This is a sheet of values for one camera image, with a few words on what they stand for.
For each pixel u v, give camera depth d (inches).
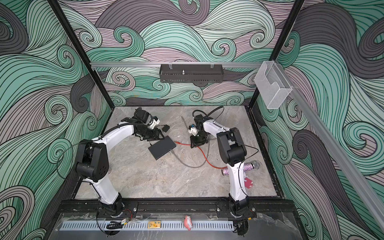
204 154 35.3
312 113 24.6
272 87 30.1
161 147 37.2
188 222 25.9
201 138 33.5
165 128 41.9
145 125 31.9
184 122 43.5
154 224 26.9
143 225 27.4
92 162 18.7
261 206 29.3
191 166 34.9
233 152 21.8
